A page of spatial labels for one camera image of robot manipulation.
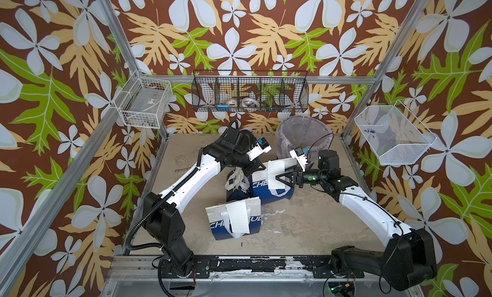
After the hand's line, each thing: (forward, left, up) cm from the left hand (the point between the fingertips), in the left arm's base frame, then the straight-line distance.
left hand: (264, 164), depth 77 cm
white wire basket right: (+13, -58, +4) cm, 59 cm away
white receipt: (-20, +10, -3) cm, 22 cm away
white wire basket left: (+28, +54, +10) cm, 62 cm away
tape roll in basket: (+38, +6, +2) cm, 38 cm away
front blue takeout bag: (-21, +17, -8) cm, 28 cm away
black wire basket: (+42, +6, +7) cm, 43 cm away
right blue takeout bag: (-5, +2, -7) cm, 9 cm away
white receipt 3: (-5, +11, -4) cm, 12 cm away
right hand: (-5, -6, -1) cm, 7 cm away
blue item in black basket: (+29, +19, +6) cm, 35 cm away
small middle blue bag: (-7, +11, -13) cm, 18 cm away
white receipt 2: (-2, -4, 0) cm, 5 cm away
